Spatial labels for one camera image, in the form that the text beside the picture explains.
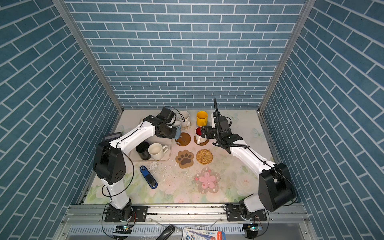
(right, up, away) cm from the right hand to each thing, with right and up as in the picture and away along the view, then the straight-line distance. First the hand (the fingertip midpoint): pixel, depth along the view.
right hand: (206, 126), depth 86 cm
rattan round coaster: (-1, -19, +7) cm, 21 cm away
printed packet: (-7, -49, -18) cm, 53 cm away
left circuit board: (-41, -50, -14) cm, 66 cm away
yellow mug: (-3, +7, +20) cm, 21 cm away
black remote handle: (-19, -47, -21) cm, 55 cm away
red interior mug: (-5, -5, +10) cm, 12 cm away
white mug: (-30, -15, +5) cm, 34 cm away
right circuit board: (+23, -48, -16) cm, 56 cm away
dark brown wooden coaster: (-2, -12, +12) cm, 17 cm away
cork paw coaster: (-14, -21, +7) cm, 26 cm away
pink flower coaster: (0, -31, -2) cm, 31 cm away
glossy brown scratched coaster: (-15, -10, +16) cm, 24 cm away
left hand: (-20, -5, +5) cm, 21 cm away
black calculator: (-64, -7, +14) cm, 66 cm away
